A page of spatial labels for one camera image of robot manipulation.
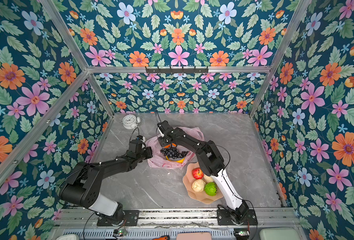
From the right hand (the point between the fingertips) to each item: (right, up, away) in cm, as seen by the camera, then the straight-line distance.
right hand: (164, 138), depth 99 cm
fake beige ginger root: (+28, -21, -17) cm, 39 cm away
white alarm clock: (-27, +12, +11) cm, 32 cm away
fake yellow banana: (+12, -13, -8) cm, 20 cm away
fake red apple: (+22, -18, -17) cm, 33 cm away
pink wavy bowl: (+17, -22, -16) cm, 32 cm away
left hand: (-5, -4, -6) cm, 9 cm away
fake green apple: (+28, -24, -23) cm, 44 cm away
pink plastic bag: (-1, -13, -11) cm, 17 cm away
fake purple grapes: (+7, -8, -6) cm, 12 cm away
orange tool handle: (+6, -43, -32) cm, 54 cm away
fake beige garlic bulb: (+22, -23, -21) cm, 38 cm away
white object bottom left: (-38, -42, -32) cm, 65 cm away
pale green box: (+58, -41, -32) cm, 78 cm away
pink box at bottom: (+19, -43, -31) cm, 56 cm away
